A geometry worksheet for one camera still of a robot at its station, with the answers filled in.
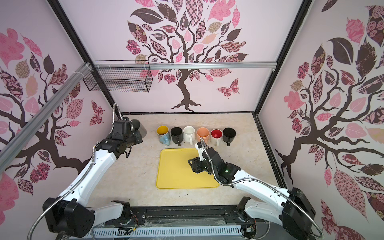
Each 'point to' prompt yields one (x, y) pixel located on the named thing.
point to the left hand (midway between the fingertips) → (139, 137)
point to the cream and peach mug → (203, 132)
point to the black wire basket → (120, 79)
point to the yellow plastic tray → (174, 171)
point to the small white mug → (216, 136)
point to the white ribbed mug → (189, 134)
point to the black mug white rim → (176, 134)
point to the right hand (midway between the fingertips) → (192, 158)
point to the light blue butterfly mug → (163, 132)
